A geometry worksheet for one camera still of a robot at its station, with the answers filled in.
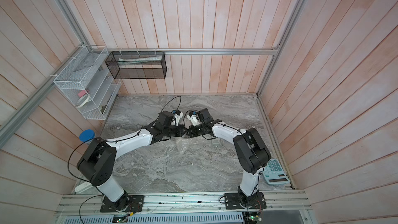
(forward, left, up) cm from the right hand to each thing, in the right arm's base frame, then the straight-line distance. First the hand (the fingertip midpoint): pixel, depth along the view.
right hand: (186, 132), depth 92 cm
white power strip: (-31, +50, -2) cm, 59 cm away
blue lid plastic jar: (-11, +48, +14) cm, 51 cm away
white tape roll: (+6, +55, +21) cm, 59 cm away
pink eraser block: (+10, +56, +23) cm, 62 cm away
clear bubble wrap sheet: (-9, 0, +1) cm, 9 cm away
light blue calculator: (-21, -48, -6) cm, 53 cm away
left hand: (-2, -1, +3) cm, 4 cm away
